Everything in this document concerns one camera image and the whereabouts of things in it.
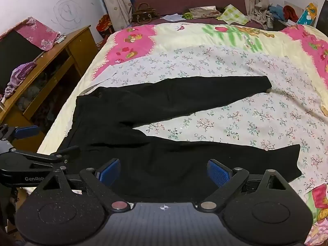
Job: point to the pink floral cloth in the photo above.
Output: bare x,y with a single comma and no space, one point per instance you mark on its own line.
38,32

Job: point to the black pants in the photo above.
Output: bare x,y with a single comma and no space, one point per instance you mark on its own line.
143,112

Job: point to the red cloth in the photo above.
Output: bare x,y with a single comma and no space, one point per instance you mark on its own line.
290,12

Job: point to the brown handbag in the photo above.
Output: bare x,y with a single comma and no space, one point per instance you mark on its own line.
143,14

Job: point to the colourful cartoon box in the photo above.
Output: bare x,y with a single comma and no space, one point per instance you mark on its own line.
307,14

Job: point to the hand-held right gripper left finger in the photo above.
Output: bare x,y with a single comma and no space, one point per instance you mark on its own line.
110,171

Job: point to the wooden cabinet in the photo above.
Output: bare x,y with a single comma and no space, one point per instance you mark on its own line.
76,46

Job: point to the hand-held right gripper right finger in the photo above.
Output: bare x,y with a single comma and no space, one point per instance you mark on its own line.
217,173

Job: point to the cartoon printed quilt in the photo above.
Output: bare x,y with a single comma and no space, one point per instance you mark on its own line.
184,34

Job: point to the red patterned bag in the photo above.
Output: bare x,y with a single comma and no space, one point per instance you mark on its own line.
105,25

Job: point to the white paper sheet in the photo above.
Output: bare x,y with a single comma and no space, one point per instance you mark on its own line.
173,17

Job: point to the white floral bed sheet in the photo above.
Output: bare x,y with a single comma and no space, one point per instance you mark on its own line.
230,64

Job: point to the flat printed book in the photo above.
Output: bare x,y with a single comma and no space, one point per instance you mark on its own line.
205,12

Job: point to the black television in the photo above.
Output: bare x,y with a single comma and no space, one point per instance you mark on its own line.
15,53

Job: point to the green checkered cloth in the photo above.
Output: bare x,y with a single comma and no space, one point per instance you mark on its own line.
233,14

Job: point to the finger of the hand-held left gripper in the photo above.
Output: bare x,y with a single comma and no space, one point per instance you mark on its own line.
64,152
25,131

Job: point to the blue cloth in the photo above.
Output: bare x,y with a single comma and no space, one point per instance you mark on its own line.
276,11

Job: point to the purple dotted cloth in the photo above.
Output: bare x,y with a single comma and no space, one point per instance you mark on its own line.
21,71

